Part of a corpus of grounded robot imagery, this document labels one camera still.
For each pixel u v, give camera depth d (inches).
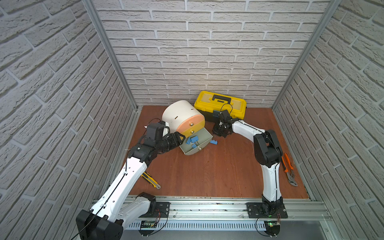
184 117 32.5
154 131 21.6
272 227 27.5
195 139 38.1
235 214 29.2
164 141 24.8
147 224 28.6
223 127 30.5
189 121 32.6
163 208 29.1
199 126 34.6
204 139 37.1
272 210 25.3
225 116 32.6
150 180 32.6
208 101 39.5
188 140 37.7
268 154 22.1
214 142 38.6
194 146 37.0
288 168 34.6
